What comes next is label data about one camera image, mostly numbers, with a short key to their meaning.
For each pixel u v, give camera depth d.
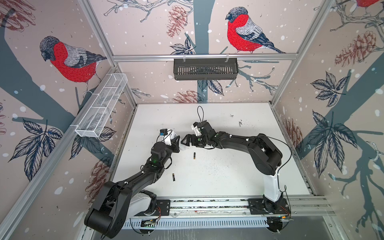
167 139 0.74
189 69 0.95
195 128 0.87
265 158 0.51
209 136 0.74
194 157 0.92
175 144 0.75
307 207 0.75
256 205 0.73
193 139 0.81
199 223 0.70
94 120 0.71
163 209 0.73
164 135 0.72
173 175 0.84
